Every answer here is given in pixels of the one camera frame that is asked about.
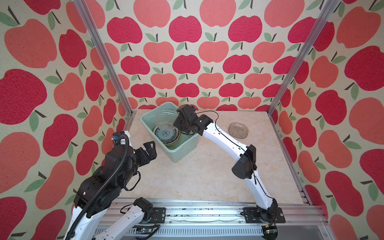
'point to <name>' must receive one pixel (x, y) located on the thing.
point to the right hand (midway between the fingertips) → (177, 122)
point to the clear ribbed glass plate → (165, 119)
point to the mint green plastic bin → (187, 143)
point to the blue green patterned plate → (168, 137)
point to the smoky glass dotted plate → (238, 130)
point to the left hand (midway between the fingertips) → (150, 147)
